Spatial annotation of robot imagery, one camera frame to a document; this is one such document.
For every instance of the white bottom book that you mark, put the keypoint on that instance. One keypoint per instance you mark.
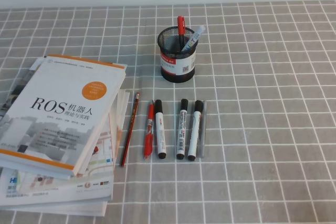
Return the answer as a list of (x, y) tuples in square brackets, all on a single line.
[(79, 209)]

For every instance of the red and black pencil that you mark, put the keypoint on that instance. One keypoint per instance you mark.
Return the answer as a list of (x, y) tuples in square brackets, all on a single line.
[(127, 143)]

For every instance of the white marker with colourful print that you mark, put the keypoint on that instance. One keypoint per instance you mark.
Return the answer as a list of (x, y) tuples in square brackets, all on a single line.
[(194, 38)]

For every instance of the grey silver pen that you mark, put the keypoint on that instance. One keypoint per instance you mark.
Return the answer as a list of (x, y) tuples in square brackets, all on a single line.
[(203, 130)]

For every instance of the white marker black cap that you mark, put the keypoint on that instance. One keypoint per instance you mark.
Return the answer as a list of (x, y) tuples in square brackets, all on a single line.
[(159, 123), (181, 136), (198, 108)]

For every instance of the white marker black cap middle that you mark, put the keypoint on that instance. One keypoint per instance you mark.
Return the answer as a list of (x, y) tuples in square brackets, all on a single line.
[(181, 136)]

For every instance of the black mesh pen holder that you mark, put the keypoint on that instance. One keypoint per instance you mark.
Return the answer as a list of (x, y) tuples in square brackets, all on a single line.
[(176, 66)]

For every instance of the grey checked tablecloth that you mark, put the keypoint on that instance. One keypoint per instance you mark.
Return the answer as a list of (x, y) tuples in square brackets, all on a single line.
[(267, 72)]

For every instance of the red pen in holder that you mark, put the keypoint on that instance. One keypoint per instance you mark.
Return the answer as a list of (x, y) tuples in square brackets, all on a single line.
[(181, 30)]

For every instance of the red gel pen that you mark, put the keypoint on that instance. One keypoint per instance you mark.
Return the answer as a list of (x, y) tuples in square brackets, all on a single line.
[(148, 147)]

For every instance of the white marker black cap left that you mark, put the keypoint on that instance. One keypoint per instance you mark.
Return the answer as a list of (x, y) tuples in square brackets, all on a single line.
[(159, 123)]

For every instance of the white ROS textbook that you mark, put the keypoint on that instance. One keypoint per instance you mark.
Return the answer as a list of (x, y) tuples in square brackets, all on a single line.
[(54, 124)]

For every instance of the white marker black cap right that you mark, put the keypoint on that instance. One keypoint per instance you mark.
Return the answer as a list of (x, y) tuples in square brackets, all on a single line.
[(198, 108)]

